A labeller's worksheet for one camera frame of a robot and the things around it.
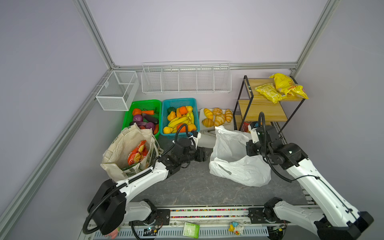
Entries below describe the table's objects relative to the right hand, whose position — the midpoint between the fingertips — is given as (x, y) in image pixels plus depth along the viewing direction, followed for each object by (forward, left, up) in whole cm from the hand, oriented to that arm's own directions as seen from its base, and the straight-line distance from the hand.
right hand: (249, 144), depth 73 cm
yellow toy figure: (-33, +7, -20) cm, 39 cm away
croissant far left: (+41, +18, -21) cm, 50 cm away
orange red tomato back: (+41, +73, -17) cm, 86 cm away
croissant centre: (+35, +10, -21) cm, 42 cm away
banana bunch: (+25, +32, -9) cm, 42 cm away
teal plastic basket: (+21, +36, -15) cm, 44 cm away
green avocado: (+44, +47, -18) cm, 67 cm away
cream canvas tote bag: (-5, +68, -5) cm, 68 cm away
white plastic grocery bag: (+2, +6, -19) cm, 20 cm away
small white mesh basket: (+38, +78, +3) cm, 87 cm away
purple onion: (+35, +71, -18) cm, 81 cm away
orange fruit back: (+40, +37, -16) cm, 57 cm away
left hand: (-1, +20, -6) cm, 21 cm away
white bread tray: (+20, +20, -21) cm, 35 cm away
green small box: (-33, +28, -21) cm, 49 cm away
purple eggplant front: (+30, +69, -19) cm, 78 cm away
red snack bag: (+1, +59, -10) cm, 60 cm away
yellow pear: (+37, +46, -18) cm, 62 cm away
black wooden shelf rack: (+22, -3, +2) cm, 22 cm away
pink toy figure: (-35, +64, -21) cm, 76 cm away
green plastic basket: (+44, +67, -14) cm, 82 cm away
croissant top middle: (+43, +11, -19) cm, 48 cm away
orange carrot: (+42, +63, -19) cm, 78 cm away
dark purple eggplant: (+35, +62, -19) cm, 74 cm away
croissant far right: (+40, +2, -21) cm, 45 cm away
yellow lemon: (+45, +33, -18) cm, 59 cm away
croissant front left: (+31, +19, -20) cm, 41 cm away
